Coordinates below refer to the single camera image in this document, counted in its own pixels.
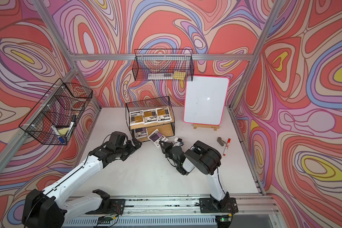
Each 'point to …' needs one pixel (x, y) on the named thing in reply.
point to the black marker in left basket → (73, 121)
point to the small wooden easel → (197, 125)
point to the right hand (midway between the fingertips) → (158, 145)
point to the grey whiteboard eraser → (220, 141)
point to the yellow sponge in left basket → (63, 131)
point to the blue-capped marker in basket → (55, 130)
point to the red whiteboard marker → (227, 146)
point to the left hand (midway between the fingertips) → (139, 147)
